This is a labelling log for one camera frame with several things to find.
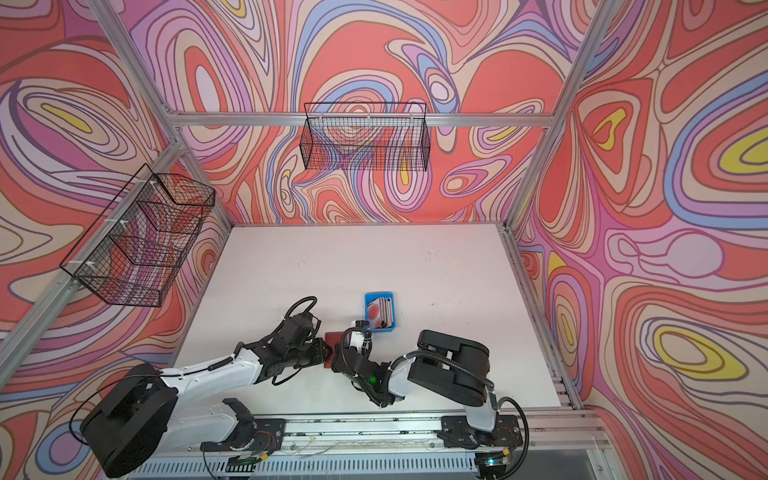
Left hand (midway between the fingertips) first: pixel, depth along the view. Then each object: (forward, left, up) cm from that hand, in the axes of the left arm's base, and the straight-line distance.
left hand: (338, 350), depth 86 cm
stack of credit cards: (+11, -12, +3) cm, 17 cm away
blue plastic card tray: (+17, -9, +2) cm, 20 cm away
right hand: (-1, 0, -2) cm, 2 cm away
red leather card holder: (+3, +3, 0) cm, 4 cm away
